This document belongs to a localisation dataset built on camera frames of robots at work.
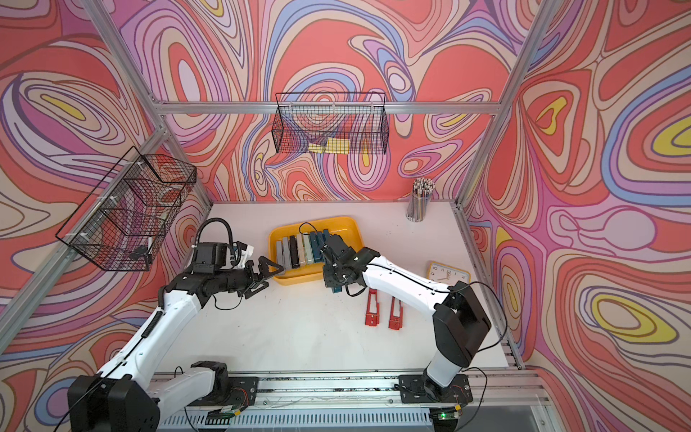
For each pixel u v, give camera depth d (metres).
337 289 0.80
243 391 0.72
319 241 1.03
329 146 0.82
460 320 0.43
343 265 0.61
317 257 0.98
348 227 1.07
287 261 0.98
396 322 0.86
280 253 0.99
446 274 0.94
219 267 0.66
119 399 0.38
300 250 1.00
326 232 1.06
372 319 0.86
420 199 1.04
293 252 0.99
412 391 0.72
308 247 1.01
